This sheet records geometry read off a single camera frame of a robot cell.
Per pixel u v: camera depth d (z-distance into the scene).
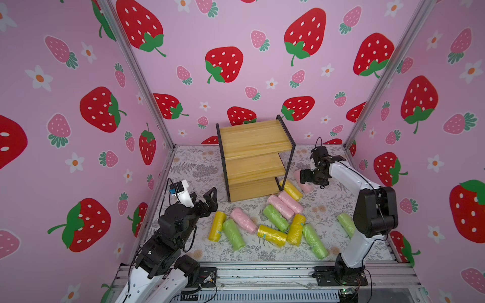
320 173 0.78
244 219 0.84
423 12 0.69
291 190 0.96
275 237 0.81
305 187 0.96
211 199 0.59
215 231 0.83
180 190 0.55
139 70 0.86
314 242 0.80
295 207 0.91
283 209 0.89
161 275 0.46
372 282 0.70
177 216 0.46
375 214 0.50
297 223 0.85
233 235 0.82
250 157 0.74
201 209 0.58
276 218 0.86
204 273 0.75
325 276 0.74
